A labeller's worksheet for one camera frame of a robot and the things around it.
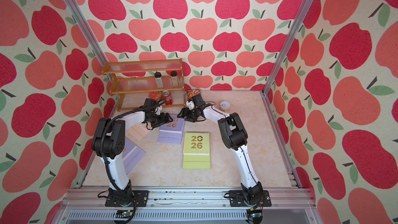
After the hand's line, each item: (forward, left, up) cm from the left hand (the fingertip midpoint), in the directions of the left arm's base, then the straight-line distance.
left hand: (169, 123), depth 100 cm
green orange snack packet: (+29, -15, +1) cm, 32 cm away
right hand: (+2, -7, +2) cm, 8 cm away
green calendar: (-19, -18, +1) cm, 26 cm away
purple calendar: (-5, -2, -2) cm, 6 cm away
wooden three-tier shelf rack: (+35, +30, +6) cm, 47 cm away
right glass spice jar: (+23, -3, +22) cm, 32 cm away
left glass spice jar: (+22, +7, +22) cm, 31 cm away
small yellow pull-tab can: (+12, -38, +4) cm, 40 cm away
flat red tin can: (+25, +13, +2) cm, 28 cm away
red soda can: (+17, +2, +9) cm, 20 cm away
